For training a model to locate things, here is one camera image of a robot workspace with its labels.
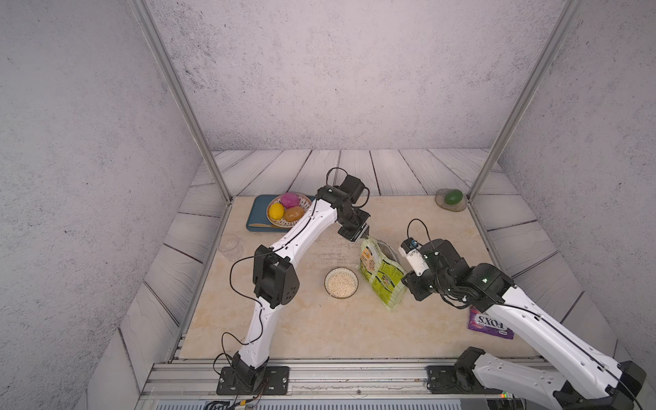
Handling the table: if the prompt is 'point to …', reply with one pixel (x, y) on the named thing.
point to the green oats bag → (383, 271)
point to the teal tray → (256, 214)
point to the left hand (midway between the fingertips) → (378, 232)
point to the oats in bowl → (342, 283)
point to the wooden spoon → (260, 225)
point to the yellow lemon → (276, 211)
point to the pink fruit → (289, 200)
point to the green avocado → (453, 196)
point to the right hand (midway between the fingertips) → (409, 277)
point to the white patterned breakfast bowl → (338, 269)
